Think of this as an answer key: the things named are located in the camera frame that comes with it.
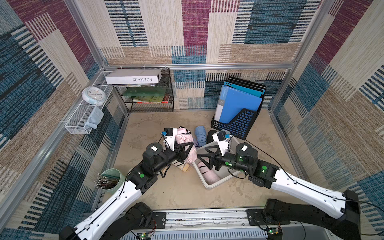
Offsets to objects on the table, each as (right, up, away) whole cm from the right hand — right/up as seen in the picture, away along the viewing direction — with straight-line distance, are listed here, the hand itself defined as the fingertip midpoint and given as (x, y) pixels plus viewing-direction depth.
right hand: (201, 151), depth 65 cm
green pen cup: (-44, -16, +10) cm, 47 cm away
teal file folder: (+33, +31, +24) cm, 51 cm away
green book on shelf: (-34, +30, +29) cm, 54 cm away
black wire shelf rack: (-25, +27, +58) cm, 68 cm away
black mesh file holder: (+26, +11, +30) cm, 41 cm away
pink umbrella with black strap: (+5, -17, +20) cm, 27 cm away
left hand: (-5, +4, +3) cm, 7 cm away
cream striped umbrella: (-9, -12, +23) cm, 28 cm away
